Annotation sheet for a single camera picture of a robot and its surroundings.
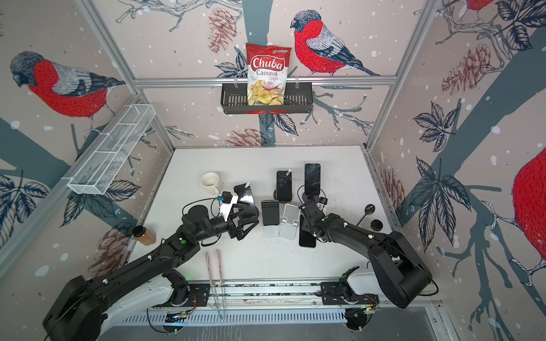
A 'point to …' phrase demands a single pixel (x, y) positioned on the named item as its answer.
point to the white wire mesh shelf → (111, 150)
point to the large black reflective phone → (244, 192)
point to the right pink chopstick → (217, 255)
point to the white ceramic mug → (209, 181)
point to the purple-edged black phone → (284, 186)
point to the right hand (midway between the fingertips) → (309, 226)
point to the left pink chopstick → (210, 279)
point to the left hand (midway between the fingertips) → (251, 216)
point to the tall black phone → (312, 179)
